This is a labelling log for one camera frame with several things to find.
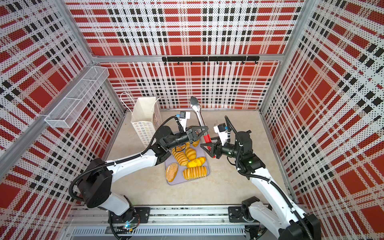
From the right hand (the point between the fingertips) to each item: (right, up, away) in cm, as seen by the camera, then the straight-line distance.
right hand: (204, 144), depth 69 cm
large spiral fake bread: (-4, -18, +15) cm, 23 cm away
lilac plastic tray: (-14, -21, +15) cm, 30 cm away
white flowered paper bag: (-40, +14, +36) cm, 55 cm away
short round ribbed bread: (-8, -9, +22) cm, 25 cm away
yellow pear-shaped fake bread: (-4, -13, +19) cm, 24 cm away
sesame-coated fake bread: (-19, -17, +15) cm, 29 cm away
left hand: (+2, +7, -2) cm, 8 cm away
